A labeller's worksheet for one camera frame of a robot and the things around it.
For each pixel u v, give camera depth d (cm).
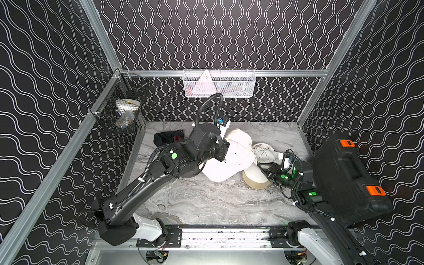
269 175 69
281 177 67
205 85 90
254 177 90
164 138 97
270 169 69
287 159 69
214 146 45
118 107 81
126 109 82
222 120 51
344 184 71
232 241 76
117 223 38
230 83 103
